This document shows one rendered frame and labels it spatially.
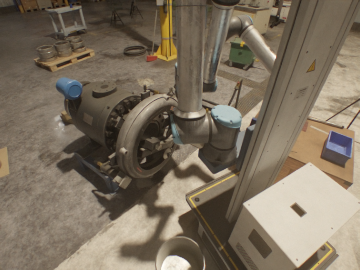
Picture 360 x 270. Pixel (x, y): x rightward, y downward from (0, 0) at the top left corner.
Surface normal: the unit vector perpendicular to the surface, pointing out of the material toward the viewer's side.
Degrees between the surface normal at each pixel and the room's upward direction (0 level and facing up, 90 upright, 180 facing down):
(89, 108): 44
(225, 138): 92
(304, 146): 0
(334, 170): 0
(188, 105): 81
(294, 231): 0
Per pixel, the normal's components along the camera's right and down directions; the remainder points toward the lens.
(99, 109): -0.35, -0.29
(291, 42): -0.88, 0.32
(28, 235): 0.00, -0.75
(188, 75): -0.18, 0.51
